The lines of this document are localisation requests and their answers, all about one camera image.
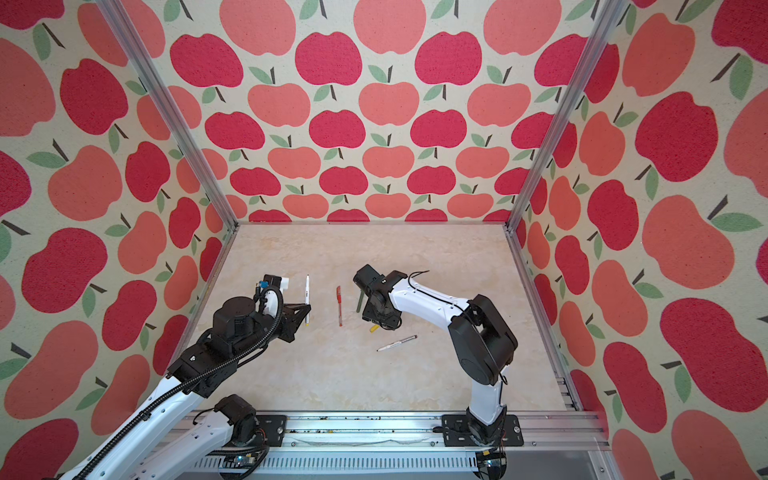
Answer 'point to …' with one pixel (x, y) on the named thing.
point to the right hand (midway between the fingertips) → (374, 324)
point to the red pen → (339, 299)
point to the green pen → (360, 302)
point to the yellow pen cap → (374, 328)
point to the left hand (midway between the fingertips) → (310, 313)
